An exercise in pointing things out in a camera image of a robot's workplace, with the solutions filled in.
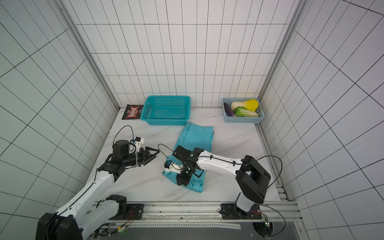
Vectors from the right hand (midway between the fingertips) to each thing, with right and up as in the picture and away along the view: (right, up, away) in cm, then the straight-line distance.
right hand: (176, 184), depth 76 cm
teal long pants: (+11, +2, -6) cm, 12 cm away
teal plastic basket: (-13, +42, +42) cm, 60 cm away
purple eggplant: (+37, +41, +37) cm, 67 cm away
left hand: (-11, +14, +2) cm, 18 cm away
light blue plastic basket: (+41, +34, +31) cm, 62 cm away
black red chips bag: (-40, +40, +41) cm, 70 cm away
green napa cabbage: (+46, +39, +31) cm, 68 cm away
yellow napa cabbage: (+53, +45, +34) cm, 77 cm away
